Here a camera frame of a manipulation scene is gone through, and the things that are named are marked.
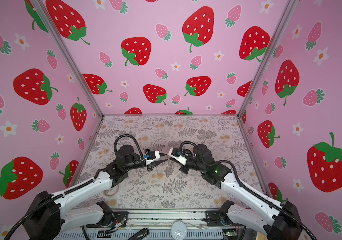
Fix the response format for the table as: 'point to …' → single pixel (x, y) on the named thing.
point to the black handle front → (140, 235)
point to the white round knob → (178, 231)
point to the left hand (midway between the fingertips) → (165, 155)
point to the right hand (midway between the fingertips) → (171, 156)
